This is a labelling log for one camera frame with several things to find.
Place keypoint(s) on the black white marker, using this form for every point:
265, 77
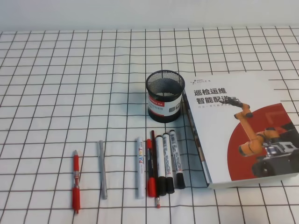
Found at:
168, 165
161, 180
177, 161

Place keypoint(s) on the dark red pencil with eraser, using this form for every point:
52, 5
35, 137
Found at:
154, 154

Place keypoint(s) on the red gel pen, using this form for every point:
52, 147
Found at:
76, 188

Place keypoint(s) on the grey barrel pen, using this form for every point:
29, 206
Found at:
102, 169

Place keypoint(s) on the black white marker middle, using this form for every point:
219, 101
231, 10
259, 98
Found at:
168, 165

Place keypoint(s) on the red marker pen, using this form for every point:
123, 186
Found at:
151, 182

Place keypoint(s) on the black white marker right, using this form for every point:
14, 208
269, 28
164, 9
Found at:
177, 161

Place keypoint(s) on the black white marker left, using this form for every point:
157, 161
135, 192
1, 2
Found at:
161, 180

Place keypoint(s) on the white robot brochure book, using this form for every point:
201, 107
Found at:
242, 131

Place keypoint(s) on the black mesh pen holder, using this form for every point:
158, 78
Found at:
165, 88

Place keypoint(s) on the white paint marker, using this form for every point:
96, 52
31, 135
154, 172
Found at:
140, 169

